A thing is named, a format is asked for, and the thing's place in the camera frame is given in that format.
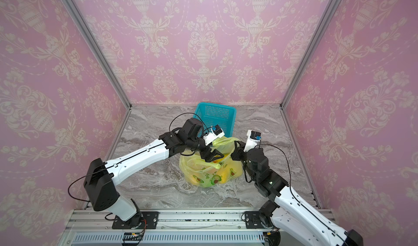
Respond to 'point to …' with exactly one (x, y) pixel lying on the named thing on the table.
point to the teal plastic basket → (211, 114)
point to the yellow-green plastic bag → (207, 173)
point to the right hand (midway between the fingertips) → (235, 140)
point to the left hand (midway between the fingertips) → (219, 150)
